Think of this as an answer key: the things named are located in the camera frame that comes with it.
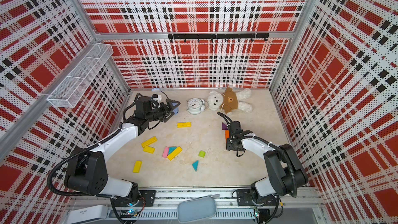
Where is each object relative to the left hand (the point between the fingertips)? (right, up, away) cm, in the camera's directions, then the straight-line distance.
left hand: (180, 107), depth 84 cm
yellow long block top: (-1, -12, +17) cm, 21 cm away
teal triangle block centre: (-6, -25, +5) cm, 26 cm away
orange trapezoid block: (+28, -16, +13) cm, 35 cm away
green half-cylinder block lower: (+12, -27, +5) cm, 30 cm away
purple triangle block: (+26, -13, +14) cm, 32 cm away
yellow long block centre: (-4, -27, +4) cm, 28 cm away
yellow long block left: (-19, -21, +10) cm, 30 cm away
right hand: (+32, -23, +7) cm, 40 cm away
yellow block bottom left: (-24, -33, 0) cm, 41 cm away
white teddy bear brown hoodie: (+30, +4, +21) cm, 37 cm away
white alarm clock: (+7, 0, +23) cm, 24 cm away
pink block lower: (-9, -26, +5) cm, 28 cm away
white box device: (-40, -45, -20) cm, 63 cm away
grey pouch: (+10, -46, -15) cm, 49 cm away
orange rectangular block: (+27, -18, +12) cm, 35 cm away
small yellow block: (-20, -25, +7) cm, 33 cm away
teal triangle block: (+9, -32, 0) cm, 33 cm away
